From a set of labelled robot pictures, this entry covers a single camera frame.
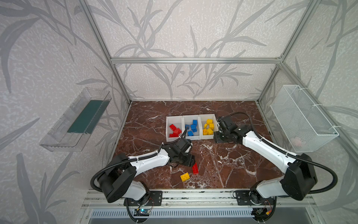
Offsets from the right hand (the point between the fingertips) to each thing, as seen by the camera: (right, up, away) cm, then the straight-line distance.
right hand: (216, 136), depth 85 cm
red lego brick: (-28, -2, +11) cm, 30 cm away
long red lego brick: (-13, -20, -2) cm, 24 cm away
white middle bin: (-17, +9, +21) cm, 29 cm away
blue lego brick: (-12, +7, +20) cm, 24 cm away
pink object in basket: (+40, -1, -12) cm, 42 cm away
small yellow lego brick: (-5, +5, +17) cm, 18 cm away
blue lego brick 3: (-17, +3, +19) cm, 26 cm away
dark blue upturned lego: (-14, +3, +14) cm, 20 cm away
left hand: (-15, -16, -2) cm, 22 cm away
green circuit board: (-41, -37, -14) cm, 57 cm away
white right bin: (-7, +9, +15) cm, 19 cm away
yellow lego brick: (-2, +1, +12) cm, 12 cm away
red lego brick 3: (-25, +1, +10) cm, 27 cm away
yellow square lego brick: (-6, +1, +12) cm, 13 cm away
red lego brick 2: (-29, +3, +17) cm, 33 cm away
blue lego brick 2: (-16, 0, +13) cm, 21 cm away
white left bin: (-24, +8, +16) cm, 30 cm away
